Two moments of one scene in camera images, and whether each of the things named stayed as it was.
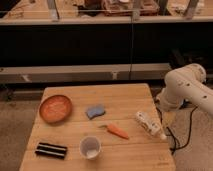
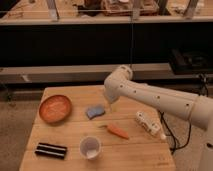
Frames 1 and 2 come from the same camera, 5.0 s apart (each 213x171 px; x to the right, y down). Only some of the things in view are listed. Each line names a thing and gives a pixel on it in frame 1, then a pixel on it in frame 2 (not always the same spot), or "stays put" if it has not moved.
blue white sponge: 97,110 stays put
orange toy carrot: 116,130 stays put
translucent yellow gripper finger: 168,118 to 109,105
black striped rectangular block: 51,150 stays put
